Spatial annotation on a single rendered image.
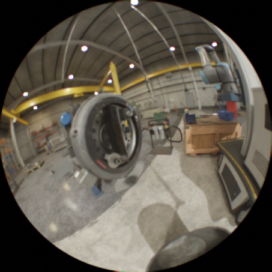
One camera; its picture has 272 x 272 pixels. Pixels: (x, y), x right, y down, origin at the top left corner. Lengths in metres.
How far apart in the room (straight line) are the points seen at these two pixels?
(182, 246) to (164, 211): 0.37
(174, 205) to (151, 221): 0.23
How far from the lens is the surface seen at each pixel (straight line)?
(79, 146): 0.48
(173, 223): 0.76
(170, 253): 0.63
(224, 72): 0.85
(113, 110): 0.61
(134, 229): 0.77
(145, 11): 8.52
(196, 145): 1.26
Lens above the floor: 0.74
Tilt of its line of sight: 16 degrees down
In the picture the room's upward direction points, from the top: 14 degrees counter-clockwise
